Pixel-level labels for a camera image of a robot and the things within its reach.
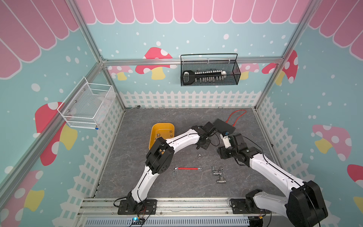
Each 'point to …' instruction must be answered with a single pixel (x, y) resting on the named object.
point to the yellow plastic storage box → (165, 130)
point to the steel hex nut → (199, 155)
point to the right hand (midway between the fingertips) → (222, 148)
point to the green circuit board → (135, 220)
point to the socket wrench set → (190, 76)
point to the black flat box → (221, 126)
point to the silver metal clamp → (219, 172)
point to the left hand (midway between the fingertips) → (202, 144)
